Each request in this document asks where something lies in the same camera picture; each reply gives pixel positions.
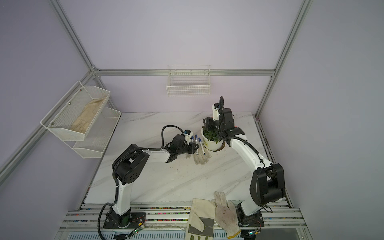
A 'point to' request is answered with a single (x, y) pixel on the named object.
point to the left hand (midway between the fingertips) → (197, 146)
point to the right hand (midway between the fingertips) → (205, 119)
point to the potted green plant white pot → (212, 140)
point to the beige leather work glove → (200, 225)
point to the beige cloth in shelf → (80, 122)
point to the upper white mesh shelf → (57, 123)
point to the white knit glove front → (225, 214)
